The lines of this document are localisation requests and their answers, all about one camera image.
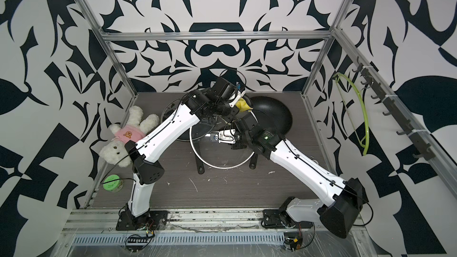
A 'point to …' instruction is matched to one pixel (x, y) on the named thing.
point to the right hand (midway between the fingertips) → (228, 125)
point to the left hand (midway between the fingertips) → (232, 105)
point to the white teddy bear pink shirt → (114, 151)
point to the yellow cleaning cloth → (243, 105)
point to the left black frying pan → (199, 159)
